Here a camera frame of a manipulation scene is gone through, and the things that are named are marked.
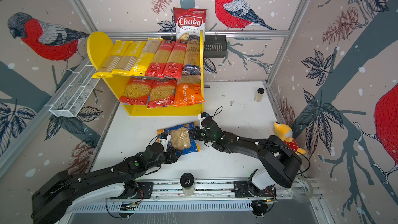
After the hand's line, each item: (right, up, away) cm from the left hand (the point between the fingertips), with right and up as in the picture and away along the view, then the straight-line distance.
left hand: (182, 151), depth 81 cm
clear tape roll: (+60, -16, -6) cm, 63 cm away
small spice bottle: (+50, +29, +24) cm, 63 cm away
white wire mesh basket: (-51, +27, -9) cm, 59 cm away
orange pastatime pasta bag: (+2, +32, +9) cm, 34 cm away
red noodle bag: (-13, +31, +10) cm, 35 cm away
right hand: (+3, +10, +2) cm, 11 cm away
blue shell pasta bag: (-2, +6, +3) cm, 7 cm away
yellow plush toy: (+57, +8, +4) cm, 58 cm away
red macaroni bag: (-29, +32, +12) cm, 45 cm away
